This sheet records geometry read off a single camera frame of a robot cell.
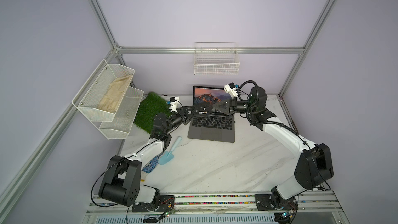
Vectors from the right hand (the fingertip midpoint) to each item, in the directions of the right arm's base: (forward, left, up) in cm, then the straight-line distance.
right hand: (214, 109), depth 69 cm
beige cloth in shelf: (+13, +52, -3) cm, 53 cm away
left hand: (+3, +8, -3) cm, 9 cm away
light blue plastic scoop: (-8, +27, -32) cm, 43 cm away
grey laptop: (+12, -2, -32) cm, 35 cm away
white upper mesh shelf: (+12, +57, -1) cm, 59 cm away
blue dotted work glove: (-14, +36, -32) cm, 50 cm away
